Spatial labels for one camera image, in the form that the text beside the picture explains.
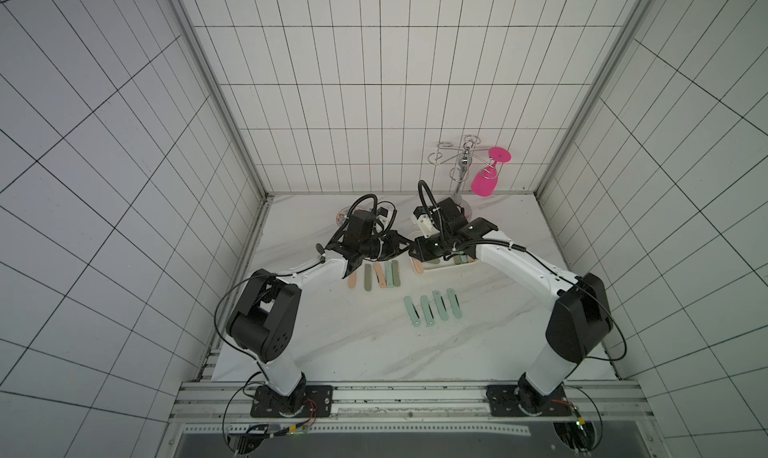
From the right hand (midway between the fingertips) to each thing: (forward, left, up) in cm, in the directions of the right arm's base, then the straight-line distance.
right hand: (413, 244), depth 86 cm
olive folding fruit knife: (-2, +5, -14) cm, 16 cm away
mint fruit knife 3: (-2, +7, -15) cm, 17 cm away
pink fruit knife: (-5, +19, -15) cm, 25 cm away
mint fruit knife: (-11, -9, -16) cm, 22 cm away
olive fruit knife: (-4, +15, -15) cm, 21 cm away
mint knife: (-14, 0, -15) cm, 21 cm away
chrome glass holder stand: (+26, -15, +13) cm, 33 cm away
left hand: (-2, +1, 0) cm, 2 cm away
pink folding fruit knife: (-4, +10, -15) cm, 18 cm away
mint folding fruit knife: (-13, -14, -16) cm, 25 cm away
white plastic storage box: (0, -12, -11) cm, 16 cm away
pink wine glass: (+28, -25, +1) cm, 37 cm away
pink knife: (+1, -2, -14) cm, 14 cm away
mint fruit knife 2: (-14, -5, -15) cm, 21 cm away
